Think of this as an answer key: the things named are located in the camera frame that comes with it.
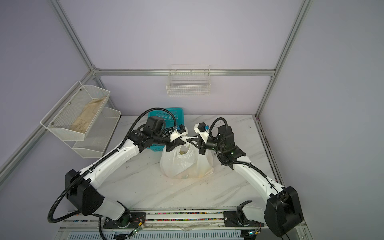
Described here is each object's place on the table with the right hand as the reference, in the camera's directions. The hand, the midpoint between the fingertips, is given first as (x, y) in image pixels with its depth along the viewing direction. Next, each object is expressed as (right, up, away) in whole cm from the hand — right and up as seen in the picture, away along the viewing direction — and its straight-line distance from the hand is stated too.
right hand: (187, 139), depth 70 cm
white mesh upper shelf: (-60, +14, +8) cm, 62 cm away
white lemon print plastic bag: (-2, -12, +5) cm, 13 cm away
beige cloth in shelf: (-54, +8, +5) cm, 55 cm away
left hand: (-3, -1, +5) cm, 6 cm away
